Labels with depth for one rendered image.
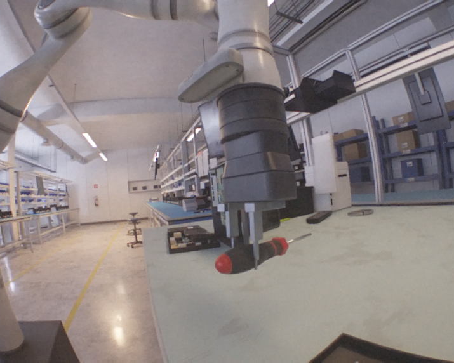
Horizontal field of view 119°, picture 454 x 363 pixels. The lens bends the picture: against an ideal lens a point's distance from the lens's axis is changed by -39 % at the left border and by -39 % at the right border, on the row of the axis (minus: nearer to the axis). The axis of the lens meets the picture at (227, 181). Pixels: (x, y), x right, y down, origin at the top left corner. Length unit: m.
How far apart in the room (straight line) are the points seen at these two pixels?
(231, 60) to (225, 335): 0.25
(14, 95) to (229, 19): 0.35
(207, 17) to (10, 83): 0.33
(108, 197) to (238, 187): 11.62
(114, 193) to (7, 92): 11.43
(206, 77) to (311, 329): 0.26
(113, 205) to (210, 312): 11.55
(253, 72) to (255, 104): 0.04
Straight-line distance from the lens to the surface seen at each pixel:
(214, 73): 0.20
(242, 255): 0.20
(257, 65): 0.24
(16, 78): 0.43
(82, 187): 12.10
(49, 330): 0.62
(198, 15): 0.35
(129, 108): 6.05
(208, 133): 1.98
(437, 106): 2.11
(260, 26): 0.29
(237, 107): 0.21
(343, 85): 0.90
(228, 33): 0.27
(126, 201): 11.70
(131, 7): 0.36
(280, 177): 0.20
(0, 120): 0.42
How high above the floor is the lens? 1.14
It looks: 2 degrees up
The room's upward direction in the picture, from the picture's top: 6 degrees counter-clockwise
